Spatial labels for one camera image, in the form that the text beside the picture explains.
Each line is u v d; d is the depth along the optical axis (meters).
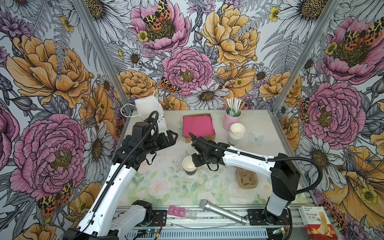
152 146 0.58
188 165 0.86
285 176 0.45
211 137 1.02
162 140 0.62
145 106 0.98
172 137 0.64
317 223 0.70
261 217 0.74
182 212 0.75
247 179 0.84
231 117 0.99
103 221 0.38
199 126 1.10
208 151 0.64
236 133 0.90
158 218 0.73
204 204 0.75
